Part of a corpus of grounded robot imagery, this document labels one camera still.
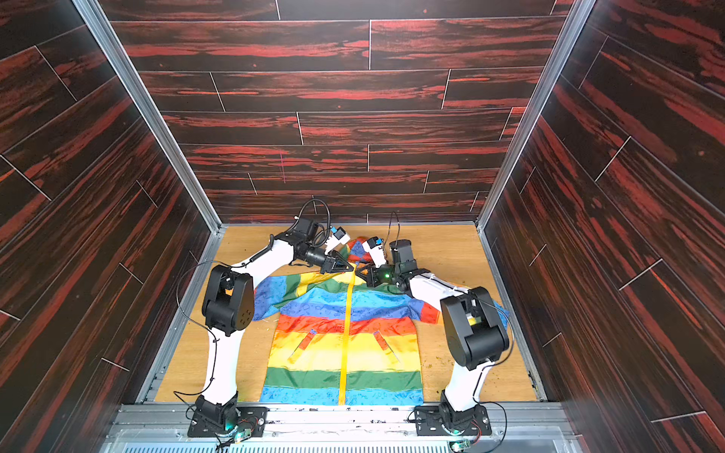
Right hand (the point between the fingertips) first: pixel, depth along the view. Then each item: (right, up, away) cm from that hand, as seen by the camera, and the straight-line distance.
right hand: (363, 269), depth 94 cm
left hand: (-3, 0, -3) cm, 5 cm away
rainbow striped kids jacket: (-6, -22, -6) cm, 23 cm away
